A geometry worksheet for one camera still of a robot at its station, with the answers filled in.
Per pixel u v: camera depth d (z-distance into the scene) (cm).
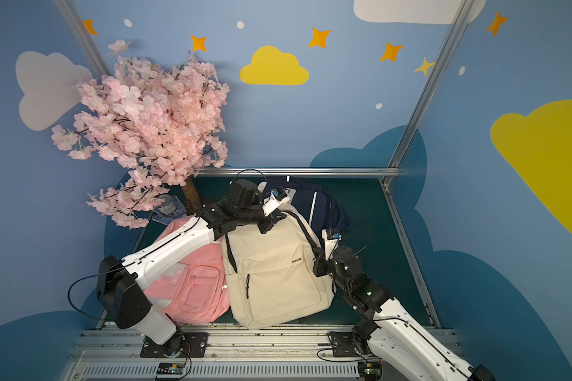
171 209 105
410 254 101
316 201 108
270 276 82
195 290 82
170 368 72
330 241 66
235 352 73
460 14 70
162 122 61
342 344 75
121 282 42
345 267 55
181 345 69
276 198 65
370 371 73
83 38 74
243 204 61
